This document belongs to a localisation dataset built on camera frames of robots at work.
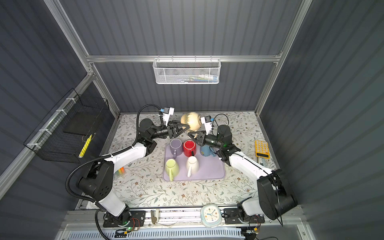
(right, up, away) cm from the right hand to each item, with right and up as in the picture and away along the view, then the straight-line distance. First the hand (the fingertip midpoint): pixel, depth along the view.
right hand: (190, 136), depth 75 cm
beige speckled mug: (+1, +8, -4) cm, 9 cm away
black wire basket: (-62, +2, -3) cm, 62 cm away
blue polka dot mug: (+9, -11, +18) cm, 23 cm away
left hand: (0, +5, -4) cm, 6 cm away
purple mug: (-9, -8, +16) cm, 20 cm away
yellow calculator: (+47, -11, +23) cm, 54 cm away
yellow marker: (-49, -4, -7) cm, 49 cm away
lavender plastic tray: (+11, -21, +17) cm, 29 cm away
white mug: (+1, -17, +7) cm, 19 cm away
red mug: (-1, -7, +16) cm, 18 cm away
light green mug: (-10, -18, +5) cm, 22 cm away
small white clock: (+10, -39, -3) cm, 40 cm away
